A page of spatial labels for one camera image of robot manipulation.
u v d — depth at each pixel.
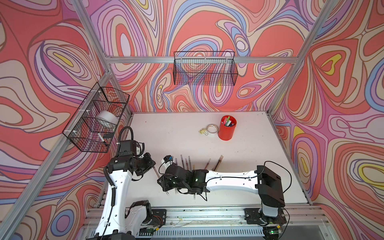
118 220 0.39
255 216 0.74
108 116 0.74
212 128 1.09
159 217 0.72
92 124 0.79
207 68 0.95
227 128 1.01
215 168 0.90
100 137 0.73
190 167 0.91
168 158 0.66
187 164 0.91
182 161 0.93
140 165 0.61
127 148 0.57
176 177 0.52
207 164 0.91
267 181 0.49
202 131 1.07
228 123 0.99
